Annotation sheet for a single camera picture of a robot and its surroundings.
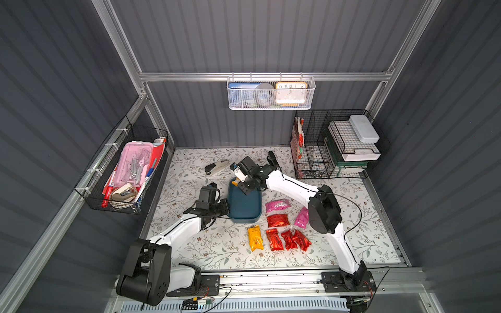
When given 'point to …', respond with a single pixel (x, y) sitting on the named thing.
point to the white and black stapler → (215, 167)
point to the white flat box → (364, 128)
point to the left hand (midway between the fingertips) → (230, 205)
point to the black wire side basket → (128, 199)
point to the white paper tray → (348, 143)
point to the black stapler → (272, 159)
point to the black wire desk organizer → (314, 155)
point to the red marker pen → (107, 192)
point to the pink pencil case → (134, 164)
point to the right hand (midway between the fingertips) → (247, 181)
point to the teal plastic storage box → (243, 208)
